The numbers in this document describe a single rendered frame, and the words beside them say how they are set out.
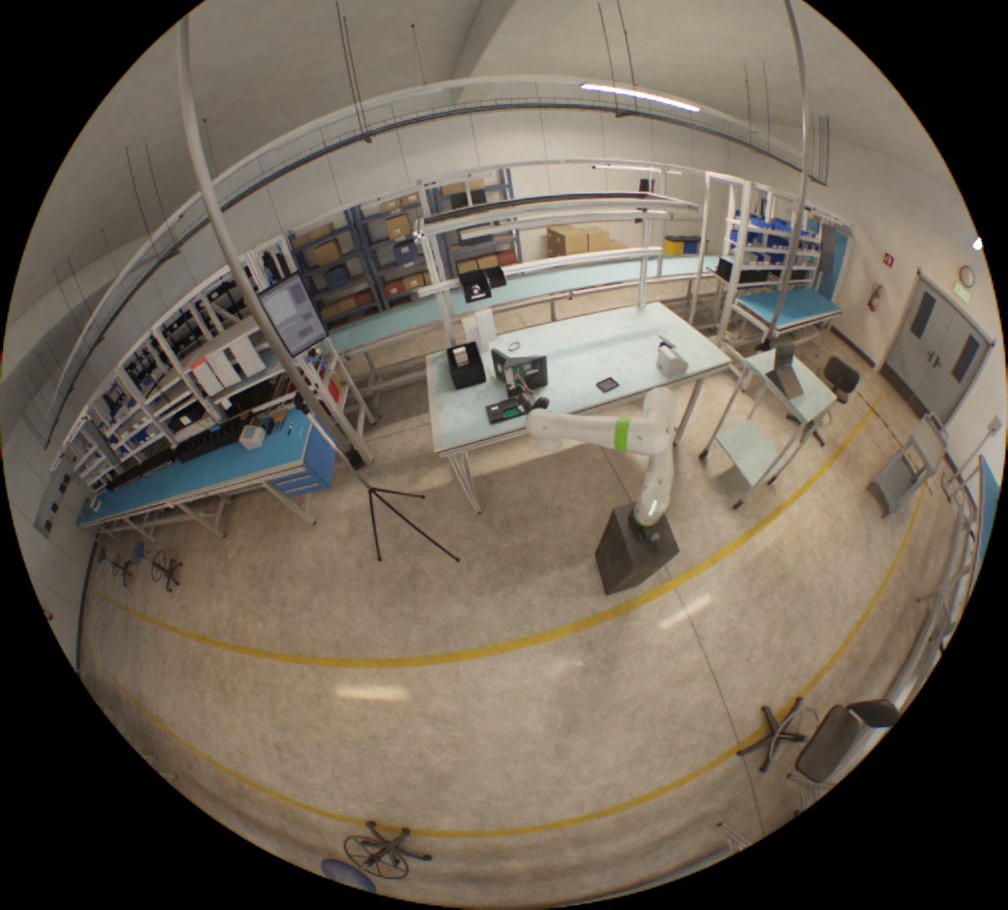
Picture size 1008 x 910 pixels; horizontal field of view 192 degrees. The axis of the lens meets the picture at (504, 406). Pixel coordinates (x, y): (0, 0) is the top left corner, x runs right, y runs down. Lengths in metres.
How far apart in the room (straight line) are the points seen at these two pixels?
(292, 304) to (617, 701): 3.09
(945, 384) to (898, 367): 1.12
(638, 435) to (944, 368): 6.57
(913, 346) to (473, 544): 7.33
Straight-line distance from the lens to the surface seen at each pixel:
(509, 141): 5.53
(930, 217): 6.89
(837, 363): 3.39
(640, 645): 2.22
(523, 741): 2.27
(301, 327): 2.01
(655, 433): 0.96
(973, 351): 6.98
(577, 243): 4.92
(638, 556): 1.44
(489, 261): 5.11
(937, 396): 7.11
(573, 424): 1.04
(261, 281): 2.24
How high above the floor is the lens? 2.14
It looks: 44 degrees down
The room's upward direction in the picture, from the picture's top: 11 degrees counter-clockwise
